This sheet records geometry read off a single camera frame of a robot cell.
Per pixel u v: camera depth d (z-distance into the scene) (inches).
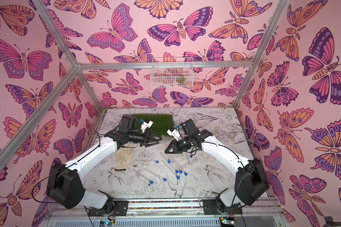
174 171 34.2
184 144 26.4
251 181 16.4
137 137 27.0
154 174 33.7
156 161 35.4
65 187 16.3
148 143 27.7
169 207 29.5
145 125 29.7
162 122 41.7
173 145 26.9
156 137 30.4
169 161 28.7
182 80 37.2
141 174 33.6
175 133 28.7
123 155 36.3
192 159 36.2
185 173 33.6
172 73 37.7
